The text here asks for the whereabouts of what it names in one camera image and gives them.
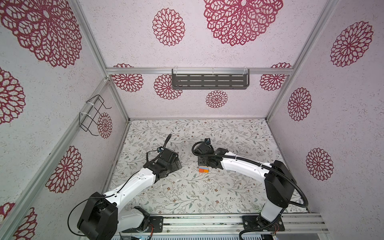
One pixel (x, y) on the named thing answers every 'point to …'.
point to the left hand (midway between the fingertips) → (172, 167)
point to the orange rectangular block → (205, 170)
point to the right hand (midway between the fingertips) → (201, 157)
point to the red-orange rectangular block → (201, 170)
